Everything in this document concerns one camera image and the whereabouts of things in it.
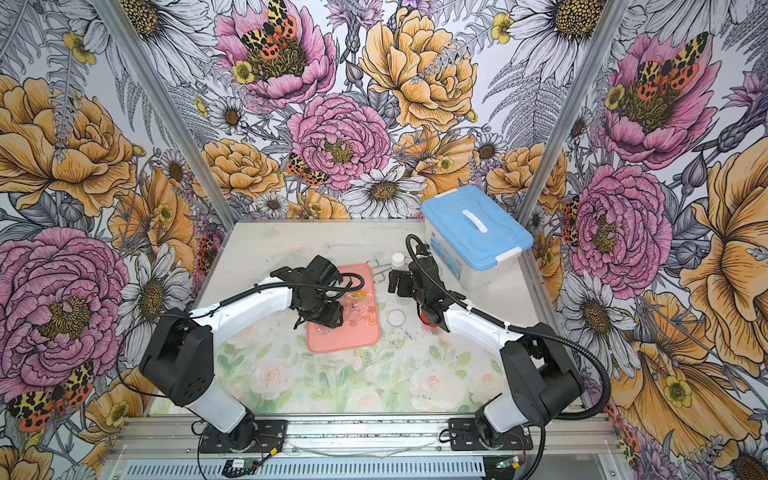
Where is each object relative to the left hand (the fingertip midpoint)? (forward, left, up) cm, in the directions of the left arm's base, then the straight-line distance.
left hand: (328, 327), depth 86 cm
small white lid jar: (+24, -20, 0) cm, 31 cm away
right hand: (+12, -21, +5) cm, 25 cm away
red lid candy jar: (-8, -26, +20) cm, 34 cm away
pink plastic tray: (+3, -8, -7) cm, 11 cm away
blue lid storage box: (+24, -43, +11) cm, 51 cm away
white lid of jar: (+6, -20, -6) cm, 21 cm away
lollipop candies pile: (+10, -8, -6) cm, 14 cm away
